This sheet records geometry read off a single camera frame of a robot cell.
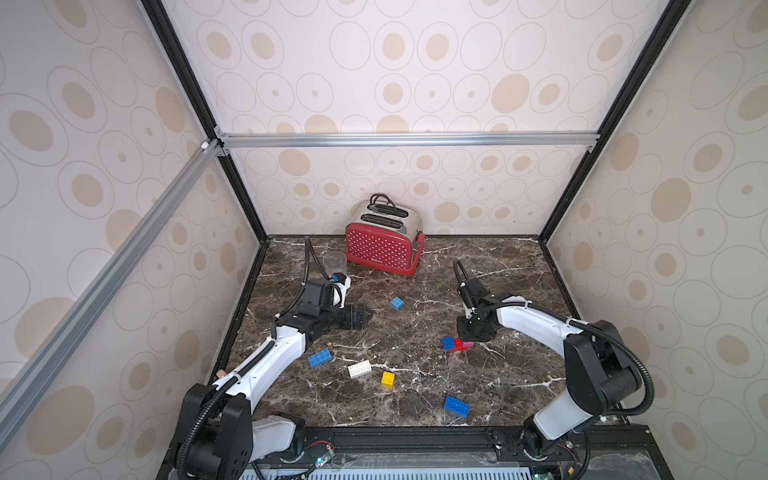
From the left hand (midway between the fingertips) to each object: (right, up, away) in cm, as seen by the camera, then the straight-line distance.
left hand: (367, 310), depth 84 cm
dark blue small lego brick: (+23, -10, +4) cm, 26 cm away
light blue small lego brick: (+9, 0, +16) cm, 18 cm away
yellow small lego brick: (+6, -19, -2) cm, 20 cm away
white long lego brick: (-3, -17, +1) cm, 17 cm away
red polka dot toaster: (+5, +22, +13) cm, 26 cm away
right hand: (+32, -9, +7) cm, 34 cm away
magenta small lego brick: (+30, -11, +6) cm, 32 cm away
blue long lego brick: (-14, -15, +4) cm, 21 cm away
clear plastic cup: (-13, +14, +23) cm, 30 cm away
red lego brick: (+27, -11, +6) cm, 30 cm away
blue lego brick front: (+24, -24, -6) cm, 35 cm away
